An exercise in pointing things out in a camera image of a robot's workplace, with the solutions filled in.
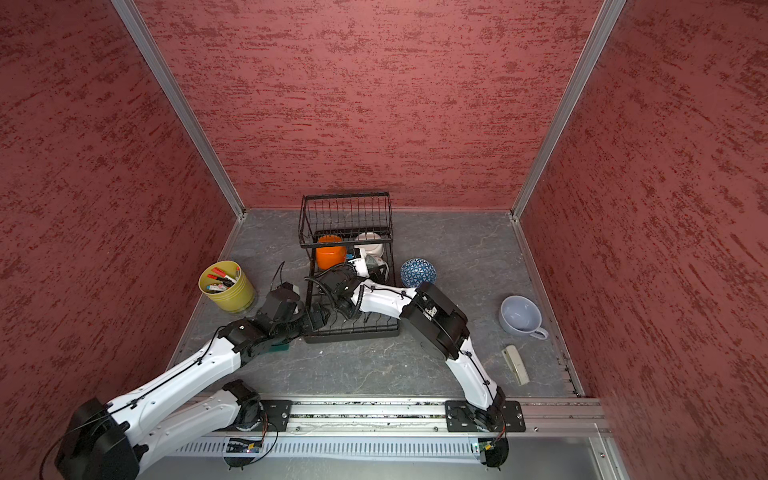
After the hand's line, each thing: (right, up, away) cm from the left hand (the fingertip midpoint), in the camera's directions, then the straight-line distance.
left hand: (319, 324), depth 82 cm
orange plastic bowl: (0, +19, +14) cm, 23 cm away
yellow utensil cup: (-23, +7, +1) cm, 24 cm away
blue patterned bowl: (+29, +13, +15) cm, 35 cm away
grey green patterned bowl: (+16, +16, +3) cm, 23 cm away
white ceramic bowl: (+15, +21, +18) cm, 31 cm away
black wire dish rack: (+6, +24, +12) cm, 28 cm away
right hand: (+18, +13, +9) cm, 24 cm away
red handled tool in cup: (-31, +13, +5) cm, 34 cm away
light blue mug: (+62, 0, +9) cm, 62 cm away
